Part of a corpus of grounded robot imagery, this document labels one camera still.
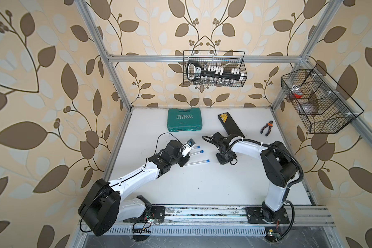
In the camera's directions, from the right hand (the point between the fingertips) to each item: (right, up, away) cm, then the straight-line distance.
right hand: (225, 160), depth 93 cm
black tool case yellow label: (+5, +24, +17) cm, 30 cm away
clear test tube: (-19, +7, +6) cm, 21 cm away
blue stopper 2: (-14, +5, +3) cm, 15 cm away
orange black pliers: (+36, +22, +16) cm, 45 cm away
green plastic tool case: (-23, +25, +15) cm, 38 cm away
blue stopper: (-16, +7, +6) cm, 19 cm away
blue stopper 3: (-11, 0, -1) cm, 11 cm away
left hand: (-24, +8, -9) cm, 27 cm away
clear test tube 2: (-18, -1, +1) cm, 18 cm away
